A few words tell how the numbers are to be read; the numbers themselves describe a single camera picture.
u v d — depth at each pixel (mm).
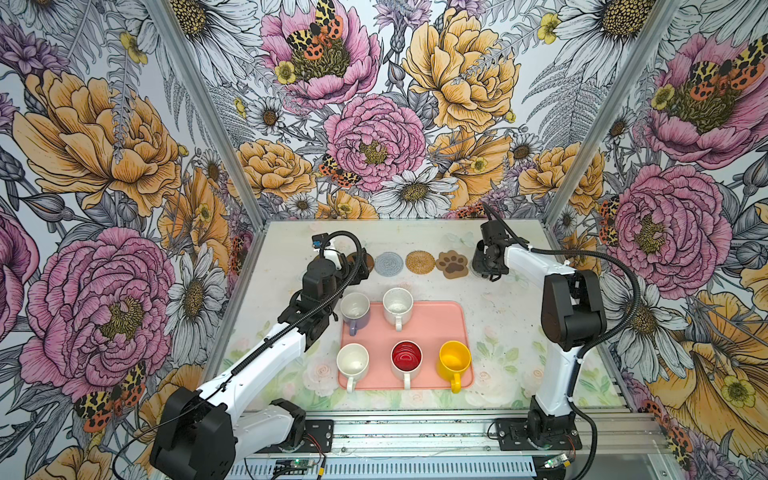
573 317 539
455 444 741
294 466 709
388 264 1084
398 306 967
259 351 494
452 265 1088
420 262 1088
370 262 1094
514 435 739
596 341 532
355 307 938
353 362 843
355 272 556
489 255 773
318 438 740
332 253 652
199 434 393
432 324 941
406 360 853
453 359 849
